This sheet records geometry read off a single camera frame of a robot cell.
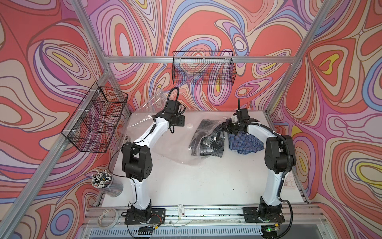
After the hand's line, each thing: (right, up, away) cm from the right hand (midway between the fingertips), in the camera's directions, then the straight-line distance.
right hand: (222, 131), depth 98 cm
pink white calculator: (+35, -29, -15) cm, 48 cm away
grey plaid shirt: (-9, -5, -1) cm, 10 cm away
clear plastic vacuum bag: (-23, -9, +1) cm, 25 cm away
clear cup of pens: (-62, -22, -29) cm, 72 cm away
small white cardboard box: (-26, -40, -24) cm, 53 cm away
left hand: (-27, +7, -5) cm, 28 cm away
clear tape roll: (-58, -43, -28) cm, 78 cm away
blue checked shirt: (+15, -8, 0) cm, 17 cm away
